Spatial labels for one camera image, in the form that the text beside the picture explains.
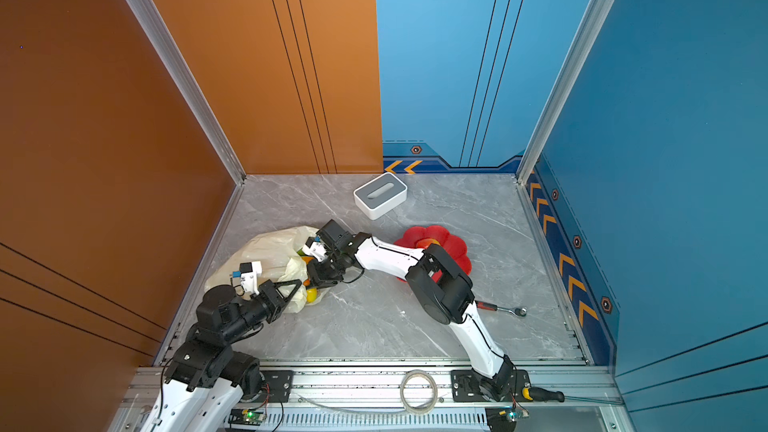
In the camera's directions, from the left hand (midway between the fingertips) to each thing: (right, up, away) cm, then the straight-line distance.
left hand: (302, 281), depth 72 cm
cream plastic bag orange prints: (-8, +6, +5) cm, 11 cm away
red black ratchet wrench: (+58, -12, +12) cm, 60 cm away
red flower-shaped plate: (+41, +5, +25) cm, 49 cm away
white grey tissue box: (+17, +22, +36) cm, 46 cm away
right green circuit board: (+49, -33, -2) cm, 59 cm away
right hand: (-3, -5, +9) cm, 11 cm away
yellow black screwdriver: (+58, -27, -2) cm, 64 cm away
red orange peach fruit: (+32, +6, +22) cm, 40 cm away
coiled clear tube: (+26, -29, -3) cm, 39 cm away
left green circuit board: (-13, -32, -2) cm, 35 cm away
